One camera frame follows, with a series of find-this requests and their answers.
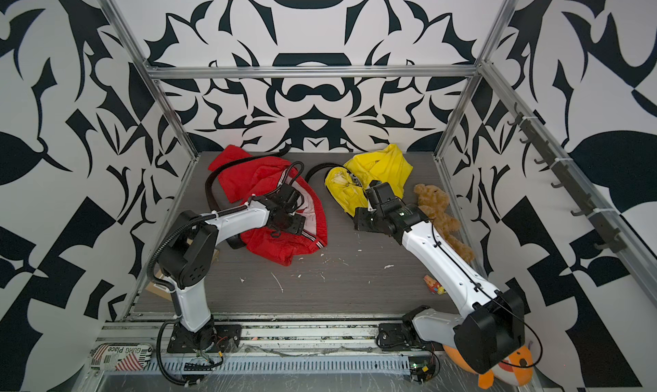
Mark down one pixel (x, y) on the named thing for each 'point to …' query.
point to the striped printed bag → (121, 356)
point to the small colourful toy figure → (435, 287)
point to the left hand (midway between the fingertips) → (293, 220)
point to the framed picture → (163, 288)
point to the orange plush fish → (517, 370)
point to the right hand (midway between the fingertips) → (359, 215)
